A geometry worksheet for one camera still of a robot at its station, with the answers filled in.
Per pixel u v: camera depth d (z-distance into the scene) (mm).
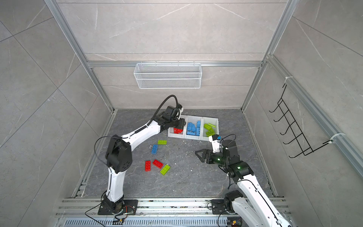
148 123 628
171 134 1002
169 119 718
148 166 873
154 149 930
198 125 1042
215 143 686
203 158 662
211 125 1046
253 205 463
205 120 1040
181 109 844
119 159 521
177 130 1030
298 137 626
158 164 880
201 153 730
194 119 1096
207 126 1044
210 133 1009
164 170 854
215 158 656
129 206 731
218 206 736
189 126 1040
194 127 1050
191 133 1015
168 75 1005
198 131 1011
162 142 989
